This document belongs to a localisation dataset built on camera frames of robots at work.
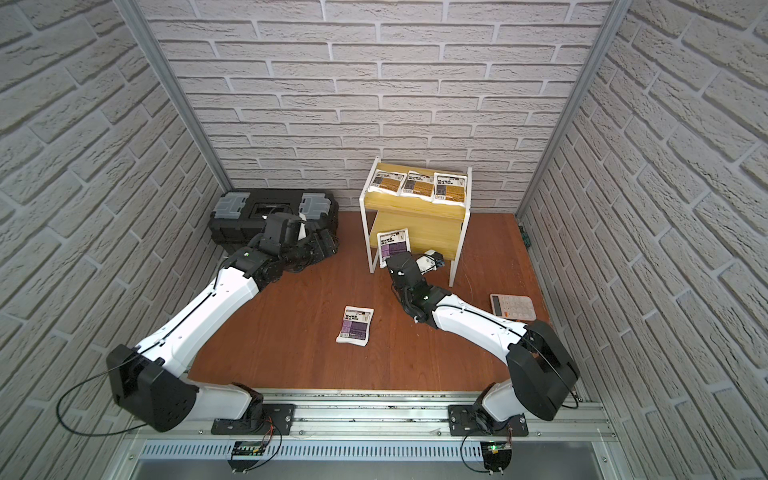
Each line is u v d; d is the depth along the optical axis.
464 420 0.74
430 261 0.74
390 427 0.73
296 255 0.64
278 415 0.75
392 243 0.85
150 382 0.38
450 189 0.79
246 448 0.73
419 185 0.81
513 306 0.94
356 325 0.90
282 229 0.57
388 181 0.81
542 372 0.42
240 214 0.97
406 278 0.61
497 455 0.70
